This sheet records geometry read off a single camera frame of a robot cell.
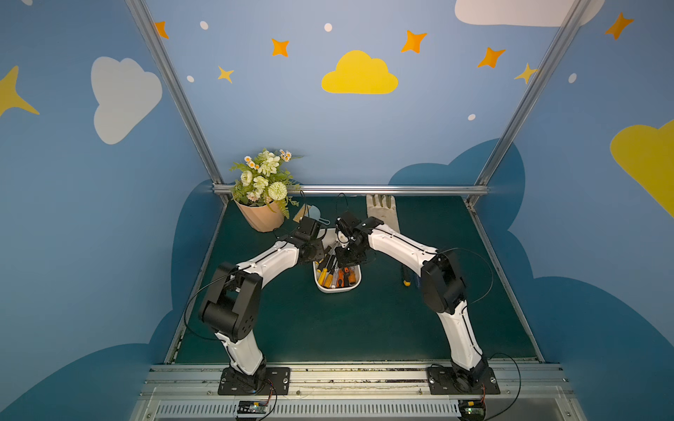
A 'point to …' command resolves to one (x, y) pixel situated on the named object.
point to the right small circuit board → (473, 410)
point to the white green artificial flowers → (266, 181)
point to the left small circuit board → (252, 407)
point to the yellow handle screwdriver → (324, 273)
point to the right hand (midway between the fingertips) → (343, 262)
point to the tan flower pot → (262, 217)
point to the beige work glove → (383, 208)
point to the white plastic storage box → (329, 274)
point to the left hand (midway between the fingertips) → (317, 248)
